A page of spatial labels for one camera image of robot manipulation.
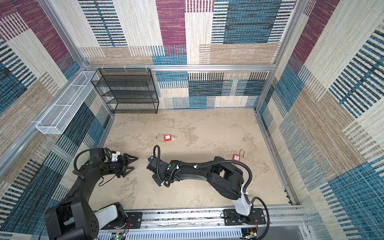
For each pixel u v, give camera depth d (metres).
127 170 0.79
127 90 1.10
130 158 0.76
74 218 0.41
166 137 1.02
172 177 0.59
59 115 0.73
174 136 1.05
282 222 0.74
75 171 0.54
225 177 0.50
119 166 0.73
